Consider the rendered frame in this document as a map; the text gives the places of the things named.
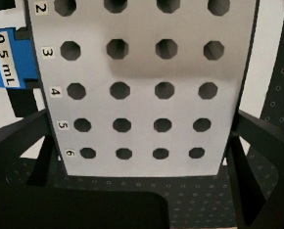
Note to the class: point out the black perforated breadboard plate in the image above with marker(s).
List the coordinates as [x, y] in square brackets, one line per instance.
[193, 202]

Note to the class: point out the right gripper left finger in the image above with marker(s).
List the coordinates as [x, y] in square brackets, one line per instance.
[17, 137]

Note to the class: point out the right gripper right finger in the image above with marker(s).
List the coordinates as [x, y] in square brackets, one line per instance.
[248, 199]

